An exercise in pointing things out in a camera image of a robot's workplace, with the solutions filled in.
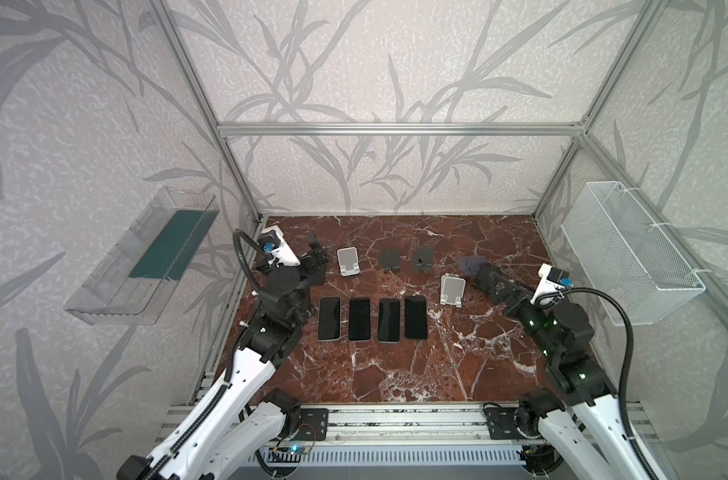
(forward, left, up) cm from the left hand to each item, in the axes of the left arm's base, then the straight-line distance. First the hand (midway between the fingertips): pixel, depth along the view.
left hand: (302, 227), depth 68 cm
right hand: (-5, -48, -9) cm, 49 cm away
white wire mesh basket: (-6, -72, 0) cm, 72 cm away
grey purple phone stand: (+13, -50, -34) cm, 61 cm away
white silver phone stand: (+3, -41, -32) cm, 52 cm away
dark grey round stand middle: (+18, -21, -38) cm, 47 cm away
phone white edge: (-7, -2, -35) cm, 36 cm away
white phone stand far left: (+13, -7, -32) cm, 36 cm away
